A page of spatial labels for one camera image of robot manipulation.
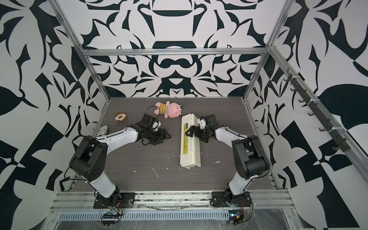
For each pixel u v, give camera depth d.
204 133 0.80
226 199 0.73
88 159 0.46
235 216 0.71
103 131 0.97
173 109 1.04
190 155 0.79
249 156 0.48
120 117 1.05
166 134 0.84
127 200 0.74
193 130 0.84
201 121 0.89
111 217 0.73
